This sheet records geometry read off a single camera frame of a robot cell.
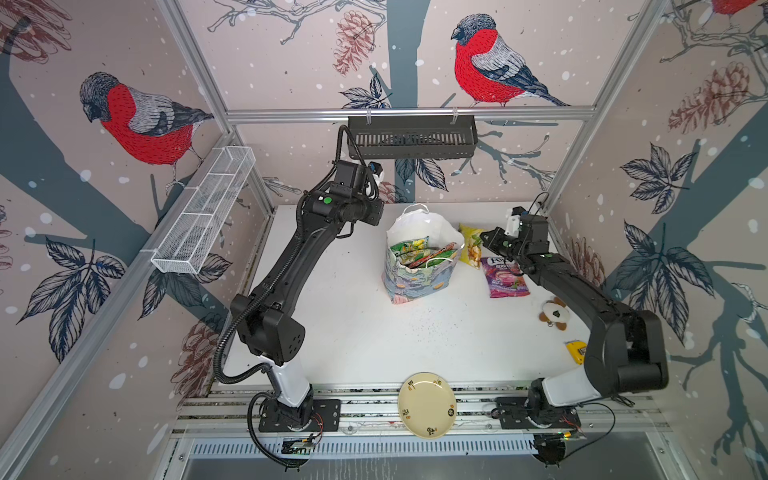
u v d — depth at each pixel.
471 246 0.91
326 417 0.73
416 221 0.87
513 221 0.81
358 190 0.62
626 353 0.44
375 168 0.70
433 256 0.83
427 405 0.75
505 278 0.95
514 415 0.73
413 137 1.04
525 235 0.69
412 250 0.92
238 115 0.93
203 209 0.79
